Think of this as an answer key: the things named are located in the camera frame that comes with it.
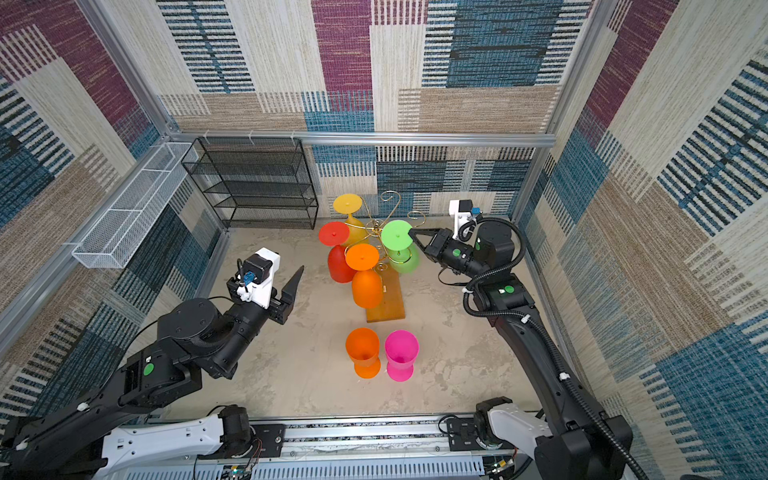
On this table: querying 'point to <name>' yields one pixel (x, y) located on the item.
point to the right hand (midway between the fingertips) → (407, 237)
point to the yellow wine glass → (349, 204)
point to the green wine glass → (403, 253)
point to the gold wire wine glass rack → (392, 305)
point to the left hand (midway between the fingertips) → (286, 259)
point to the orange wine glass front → (367, 287)
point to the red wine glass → (335, 234)
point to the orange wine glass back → (362, 346)
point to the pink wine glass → (401, 349)
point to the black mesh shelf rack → (256, 183)
